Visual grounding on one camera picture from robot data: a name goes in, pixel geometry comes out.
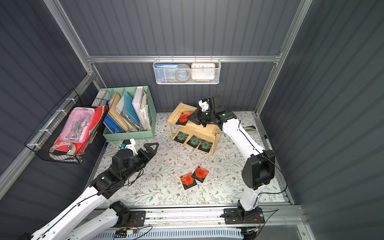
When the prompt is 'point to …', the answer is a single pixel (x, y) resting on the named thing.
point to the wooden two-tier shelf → (210, 133)
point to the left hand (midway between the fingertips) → (154, 147)
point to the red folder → (78, 146)
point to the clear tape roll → (71, 151)
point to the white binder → (136, 103)
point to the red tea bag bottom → (188, 180)
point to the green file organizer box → (118, 125)
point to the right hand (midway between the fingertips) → (190, 116)
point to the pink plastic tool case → (76, 128)
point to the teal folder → (129, 108)
